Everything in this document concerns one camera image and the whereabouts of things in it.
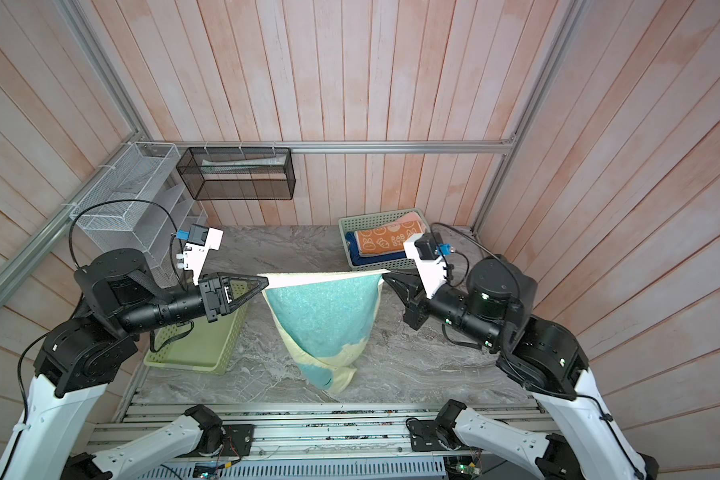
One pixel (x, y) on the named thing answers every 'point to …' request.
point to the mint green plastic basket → (351, 224)
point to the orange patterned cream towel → (386, 239)
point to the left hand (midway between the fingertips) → (264, 293)
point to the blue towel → (357, 258)
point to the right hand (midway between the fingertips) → (386, 275)
